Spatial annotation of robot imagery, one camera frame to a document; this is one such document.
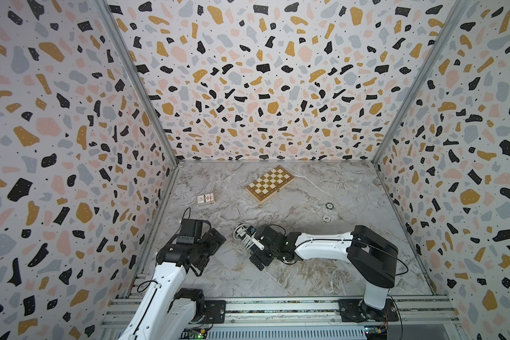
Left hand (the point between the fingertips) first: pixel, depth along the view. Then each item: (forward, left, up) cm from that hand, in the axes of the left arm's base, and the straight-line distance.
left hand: (222, 244), depth 80 cm
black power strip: (+1, -10, +2) cm, 10 cm away
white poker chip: (+16, -45, -11) cm, 49 cm away
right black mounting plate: (-21, -48, -10) cm, 53 cm away
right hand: (0, -13, -9) cm, 16 cm away
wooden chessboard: (+36, -19, -8) cm, 41 cm away
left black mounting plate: (-21, +1, -9) cm, 23 cm away
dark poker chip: (+23, -48, -10) cm, 54 cm away
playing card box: (+27, +13, -9) cm, 31 cm away
